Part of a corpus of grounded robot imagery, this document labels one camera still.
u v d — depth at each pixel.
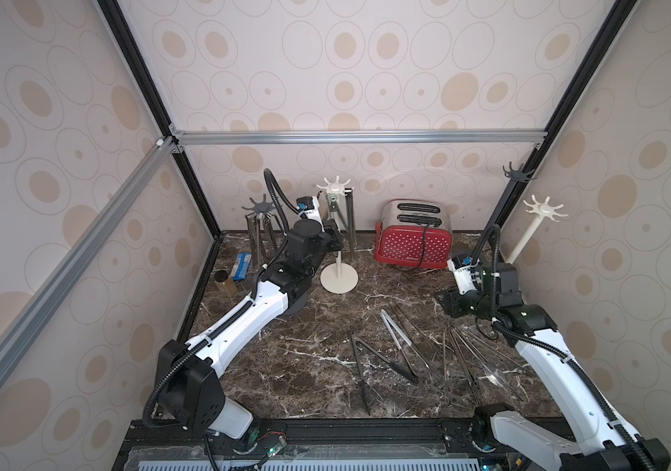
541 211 0.71
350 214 0.81
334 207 0.77
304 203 0.64
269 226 0.76
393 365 0.85
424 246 0.99
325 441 0.75
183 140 0.90
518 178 0.81
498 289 0.56
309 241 0.55
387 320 0.94
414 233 0.97
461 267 0.67
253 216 0.70
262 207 0.73
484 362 0.86
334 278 1.06
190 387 0.40
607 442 0.39
